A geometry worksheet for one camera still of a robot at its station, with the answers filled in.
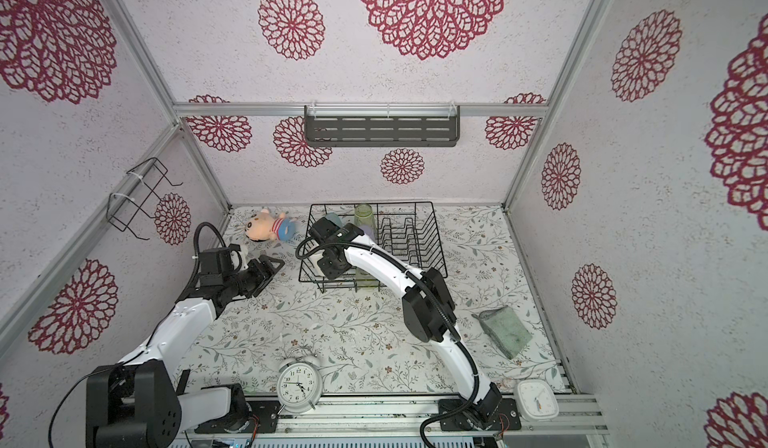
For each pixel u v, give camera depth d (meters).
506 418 0.73
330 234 0.70
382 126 0.97
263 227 1.03
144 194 0.80
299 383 0.76
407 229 1.07
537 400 0.74
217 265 0.66
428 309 0.55
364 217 0.97
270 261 0.79
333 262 0.77
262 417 0.73
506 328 0.85
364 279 0.86
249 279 0.74
